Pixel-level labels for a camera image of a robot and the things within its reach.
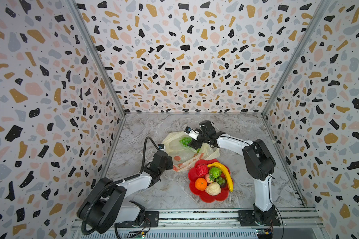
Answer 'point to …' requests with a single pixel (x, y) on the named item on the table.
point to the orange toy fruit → (201, 183)
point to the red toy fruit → (202, 170)
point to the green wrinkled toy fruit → (215, 173)
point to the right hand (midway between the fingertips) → (191, 138)
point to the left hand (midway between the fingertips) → (171, 157)
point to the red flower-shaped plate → (193, 177)
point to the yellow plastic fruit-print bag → (184, 156)
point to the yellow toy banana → (225, 171)
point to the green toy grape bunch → (185, 141)
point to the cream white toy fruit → (213, 188)
